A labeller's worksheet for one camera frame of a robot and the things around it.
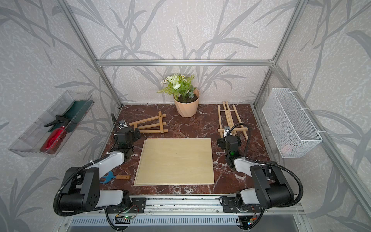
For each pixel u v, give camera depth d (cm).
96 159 96
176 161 89
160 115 108
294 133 61
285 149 71
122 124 77
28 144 58
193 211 73
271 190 43
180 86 91
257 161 52
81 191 42
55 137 59
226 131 79
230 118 111
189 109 106
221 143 83
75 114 72
